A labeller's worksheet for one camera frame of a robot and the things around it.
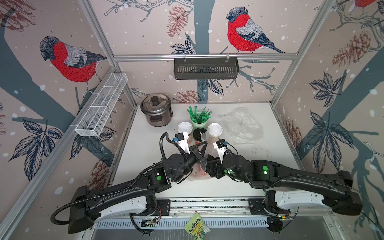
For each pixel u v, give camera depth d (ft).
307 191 1.47
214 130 2.75
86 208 1.35
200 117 2.85
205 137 2.27
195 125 2.97
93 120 2.34
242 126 3.45
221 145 1.90
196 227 2.23
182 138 1.93
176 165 1.54
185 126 2.80
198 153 1.93
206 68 3.42
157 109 3.11
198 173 2.16
